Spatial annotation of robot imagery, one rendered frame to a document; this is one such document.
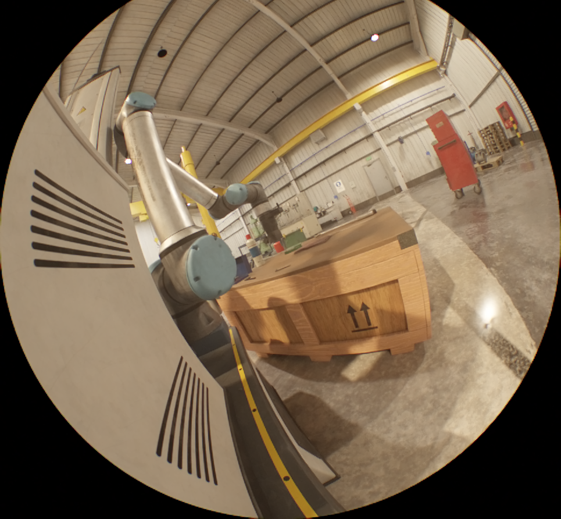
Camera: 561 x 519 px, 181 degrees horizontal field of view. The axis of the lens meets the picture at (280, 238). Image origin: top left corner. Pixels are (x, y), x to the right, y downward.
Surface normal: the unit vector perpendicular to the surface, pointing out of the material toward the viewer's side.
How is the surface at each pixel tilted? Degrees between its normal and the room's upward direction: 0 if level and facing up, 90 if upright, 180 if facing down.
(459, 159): 90
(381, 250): 90
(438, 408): 0
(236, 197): 90
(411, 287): 90
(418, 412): 0
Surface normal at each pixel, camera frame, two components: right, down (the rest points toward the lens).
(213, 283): 0.85, -0.29
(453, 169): -0.85, 0.40
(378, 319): -0.49, 0.25
